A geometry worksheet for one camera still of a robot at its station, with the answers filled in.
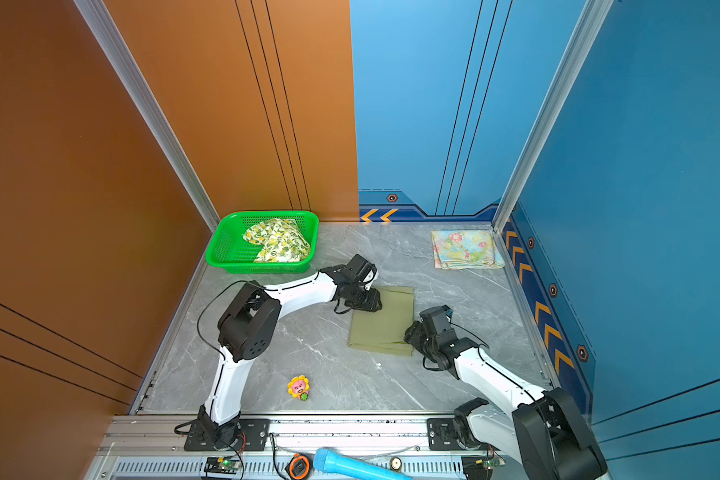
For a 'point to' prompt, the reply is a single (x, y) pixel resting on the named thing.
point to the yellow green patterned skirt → (281, 239)
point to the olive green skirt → (383, 331)
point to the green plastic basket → (229, 251)
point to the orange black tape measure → (299, 467)
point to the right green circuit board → (494, 462)
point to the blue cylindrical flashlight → (326, 459)
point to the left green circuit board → (221, 465)
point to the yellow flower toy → (299, 387)
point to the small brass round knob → (395, 463)
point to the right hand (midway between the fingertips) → (408, 336)
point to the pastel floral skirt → (465, 249)
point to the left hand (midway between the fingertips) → (379, 304)
